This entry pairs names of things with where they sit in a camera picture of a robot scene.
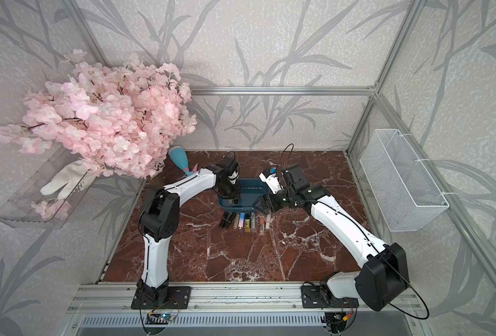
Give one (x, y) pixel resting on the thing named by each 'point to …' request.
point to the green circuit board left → (159, 318)
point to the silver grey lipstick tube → (253, 220)
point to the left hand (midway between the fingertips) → (240, 196)
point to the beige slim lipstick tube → (236, 220)
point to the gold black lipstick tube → (247, 222)
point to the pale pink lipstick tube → (268, 220)
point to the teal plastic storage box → (251, 190)
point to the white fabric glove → (75, 176)
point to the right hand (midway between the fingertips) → (260, 200)
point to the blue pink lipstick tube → (242, 220)
